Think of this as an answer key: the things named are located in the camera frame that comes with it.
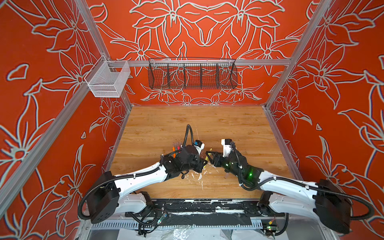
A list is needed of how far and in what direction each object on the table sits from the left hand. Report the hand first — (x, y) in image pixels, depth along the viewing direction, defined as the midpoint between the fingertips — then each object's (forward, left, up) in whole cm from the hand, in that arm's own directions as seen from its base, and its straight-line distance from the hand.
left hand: (207, 161), depth 76 cm
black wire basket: (+53, +11, +18) cm, 57 cm away
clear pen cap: (-2, -12, -12) cm, 17 cm away
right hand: (+3, +1, +2) cm, 4 cm away
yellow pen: (+1, +1, +2) cm, 2 cm away
